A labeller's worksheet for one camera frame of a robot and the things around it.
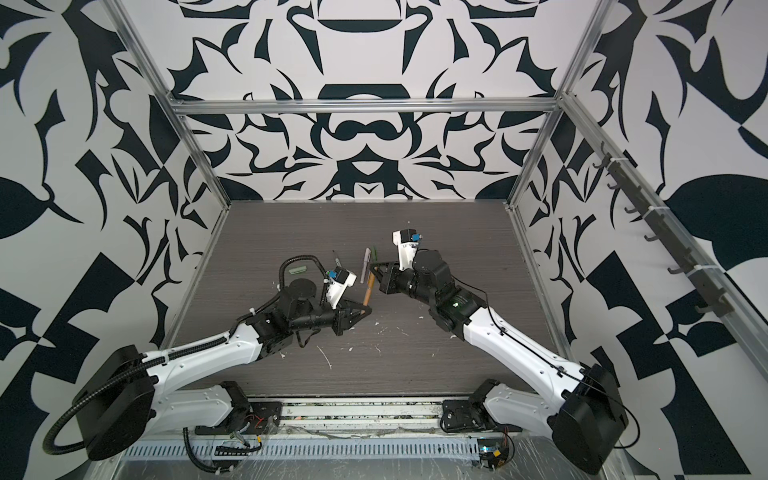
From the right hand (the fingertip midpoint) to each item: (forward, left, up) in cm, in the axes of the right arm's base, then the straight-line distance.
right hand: (371, 266), depth 72 cm
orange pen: (-2, 0, -3) cm, 3 cm away
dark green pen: (+22, +1, -25) cm, 33 cm away
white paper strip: (-13, +14, -26) cm, 32 cm away
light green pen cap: (+14, +26, -23) cm, 37 cm away
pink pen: (+19, +3, -24) cm, 31 cm away
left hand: (-6, 0, -8) cm, 10 cm away
